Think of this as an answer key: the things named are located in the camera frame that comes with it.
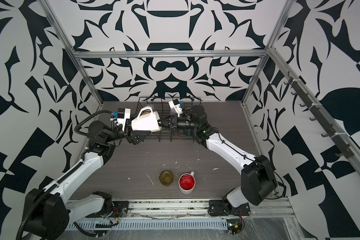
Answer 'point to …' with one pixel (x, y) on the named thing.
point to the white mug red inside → (186, 183)
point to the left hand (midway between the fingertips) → (149, 122)
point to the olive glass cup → (166, 177)
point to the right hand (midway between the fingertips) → (156, 124)
